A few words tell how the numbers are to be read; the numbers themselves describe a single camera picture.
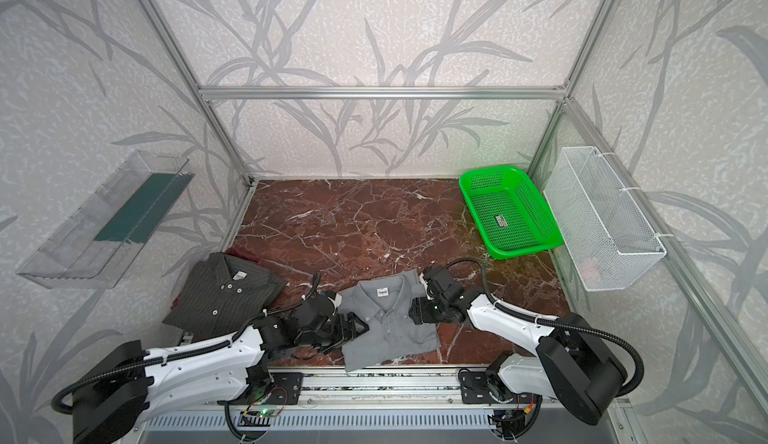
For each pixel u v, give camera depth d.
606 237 0.61
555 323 0.46
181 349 0.48
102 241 0.65
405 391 0.75
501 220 1.08
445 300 0.66
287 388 0.73
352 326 0.72
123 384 0.41
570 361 0.42
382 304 0.84
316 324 0.64
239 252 0.96
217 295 0.84
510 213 1.10
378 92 0.96
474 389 0.74
